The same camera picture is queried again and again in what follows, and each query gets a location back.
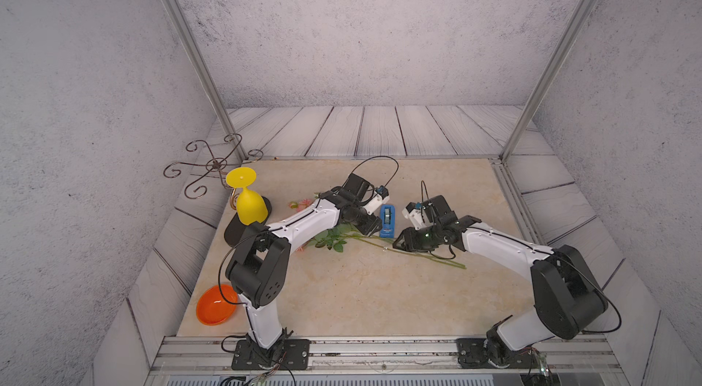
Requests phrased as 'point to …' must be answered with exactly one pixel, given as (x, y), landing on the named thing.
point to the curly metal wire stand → (196, 154)
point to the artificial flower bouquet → (337, 238)
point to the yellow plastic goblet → (251, 207)
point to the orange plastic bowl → (212, 308)
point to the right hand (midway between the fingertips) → (399, 245)
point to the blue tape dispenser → (387, 221)
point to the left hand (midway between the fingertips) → (379, 223)
